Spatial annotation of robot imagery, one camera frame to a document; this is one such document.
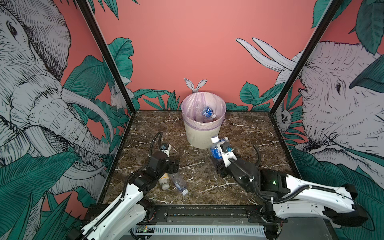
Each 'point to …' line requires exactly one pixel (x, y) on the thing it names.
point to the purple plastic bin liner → (192, 106)
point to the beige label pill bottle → (164, 181)
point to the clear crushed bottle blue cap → (179, 183)
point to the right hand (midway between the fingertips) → (214, 154)
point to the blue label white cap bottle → (206, 111)
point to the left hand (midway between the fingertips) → (172, 157)
